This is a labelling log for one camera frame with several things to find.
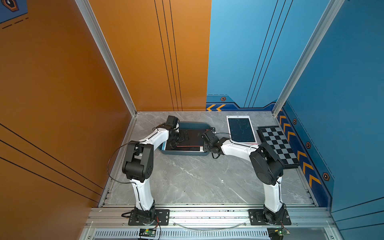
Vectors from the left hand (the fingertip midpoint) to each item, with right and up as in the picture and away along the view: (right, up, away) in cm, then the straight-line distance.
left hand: (185, 137), depth 98 cm
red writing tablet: (+7, -4, +2) cm, 8 cm away
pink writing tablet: (+40, +5, +11) cm, 42 cm away
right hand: (+14, -6, 0) cm, 15 cm away
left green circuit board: (-15, -44, -27) cm, 53 cm away
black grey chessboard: (+61, -1, +3) cm, 61 cm away
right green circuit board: (+46, -44, -28) cm, 69 cm away
